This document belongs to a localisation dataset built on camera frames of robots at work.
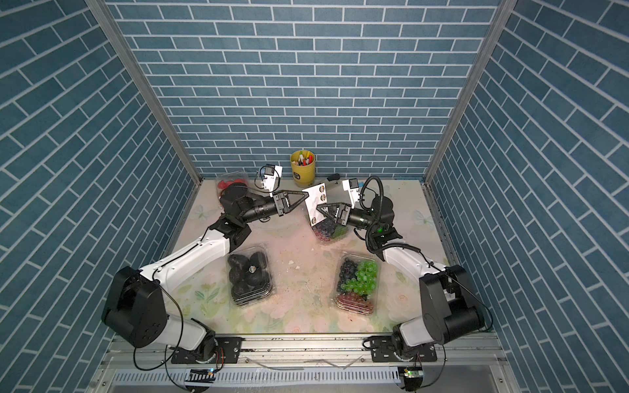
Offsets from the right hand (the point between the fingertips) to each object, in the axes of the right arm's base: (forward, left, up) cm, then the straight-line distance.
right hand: (323, 211), depth 74 cm
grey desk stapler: (+41, -1, -24) cm, 47 cm away
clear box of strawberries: (+33, +45, -20) cm, 59 cm away
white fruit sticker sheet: (+2, +2, +4) cm, 5 cm away
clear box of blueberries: (+7, -1, -20) cm, 21 cm away
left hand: (-1, +3, +6) cm, 7 cm away
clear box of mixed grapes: (-13, -12, -22) cm, 28 cm away
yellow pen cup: (+35, +13, -14) cm, 40 cm away
